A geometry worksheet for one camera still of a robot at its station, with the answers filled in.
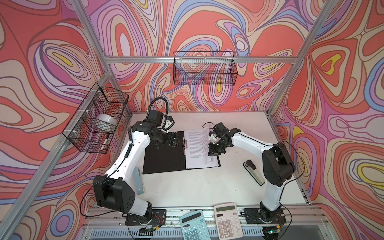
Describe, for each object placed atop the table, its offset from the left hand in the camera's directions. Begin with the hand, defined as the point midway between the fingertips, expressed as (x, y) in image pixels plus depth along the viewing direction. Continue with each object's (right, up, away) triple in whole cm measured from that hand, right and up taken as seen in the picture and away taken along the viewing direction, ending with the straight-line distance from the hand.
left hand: (173, 139), depth 80 cm
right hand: (+21, -12, +10) cm, 26 cm away
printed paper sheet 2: (+23, -15, +12) cm, 30 cm away
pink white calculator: (+27, -39, -9) cm, 48 cm away
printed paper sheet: (+13, -5, +22) cm, 26 cm away
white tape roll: (-33, +10, -6) cm, 35 cm away
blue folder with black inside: (-6, -13, +14) cm, 20 cm away
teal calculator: (+11, -40, -10) cm, 43 cm away
